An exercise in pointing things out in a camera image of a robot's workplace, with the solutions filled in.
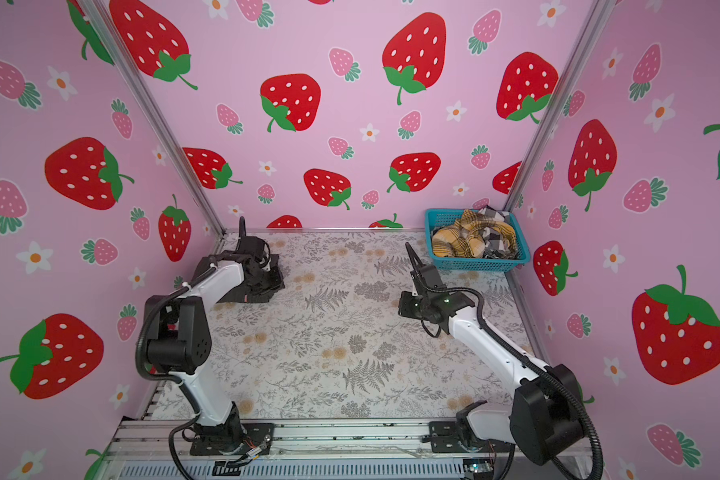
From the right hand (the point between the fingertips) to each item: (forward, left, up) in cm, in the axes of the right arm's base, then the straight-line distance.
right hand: (401, 302), depth 84 cm
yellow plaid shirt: (+32, -22, -3) cm, 39 cm away
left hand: (+6, +39, -5) cm, 40 cm away
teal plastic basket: (+44, -13, -5) cm, 46 cm away
